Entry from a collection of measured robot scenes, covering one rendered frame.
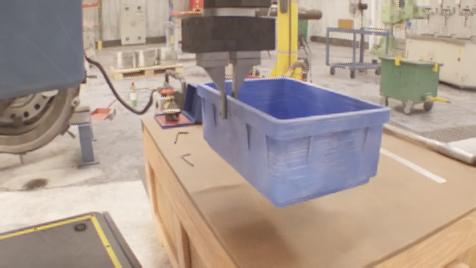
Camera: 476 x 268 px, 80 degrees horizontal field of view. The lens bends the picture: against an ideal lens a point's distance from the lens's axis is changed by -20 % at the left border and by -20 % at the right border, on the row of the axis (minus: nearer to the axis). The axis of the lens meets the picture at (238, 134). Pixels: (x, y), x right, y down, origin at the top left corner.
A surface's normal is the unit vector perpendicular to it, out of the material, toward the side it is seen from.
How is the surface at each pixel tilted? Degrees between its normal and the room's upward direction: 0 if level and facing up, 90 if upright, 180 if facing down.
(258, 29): 90
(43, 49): 90
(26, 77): 90
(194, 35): 90
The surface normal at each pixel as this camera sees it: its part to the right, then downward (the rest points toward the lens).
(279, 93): 0.40, 0.28
